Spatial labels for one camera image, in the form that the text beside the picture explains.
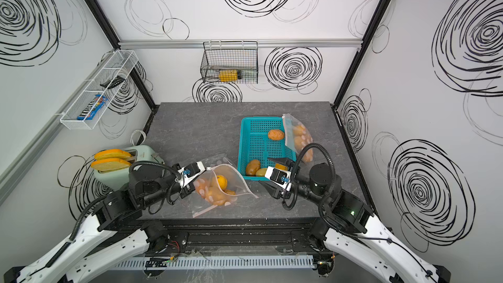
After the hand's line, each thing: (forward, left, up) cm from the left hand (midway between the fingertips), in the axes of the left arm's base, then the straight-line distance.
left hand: (203, 168), depth 65 cm
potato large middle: (0, -5, -11) cm, 12 cm away
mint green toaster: (+1, +36, -12) cm, 38 cm away
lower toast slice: (+3, +39, -6) cm, 40 cm away
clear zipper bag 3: (+17, 0, -25) cm, 30 cm away
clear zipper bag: (+34, -35, -14) cm, 51 cm away
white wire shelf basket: (+49, +48, +7) cm, 68 cm away
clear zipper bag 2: (+2, -9, -21) cm, 23 cm away
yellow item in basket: (+42, -4, +7) cm, 43 cm away
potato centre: (-5, -3, -12) cm, 14 cm away
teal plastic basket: (+27, -18, -25) cm, 41 cm away
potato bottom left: (+13, -17, -23) cm, 31 cm away
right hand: (-2, -21, +5) cm, 22 cm away
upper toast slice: (+8, +37, -6) cm, 38 cm away
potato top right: (+31, -28, -21) cm, 47 cm away
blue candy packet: (+20, +41, +9) cm, 47 cm away
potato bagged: (+23, -39, -15) cm, 48 cm away
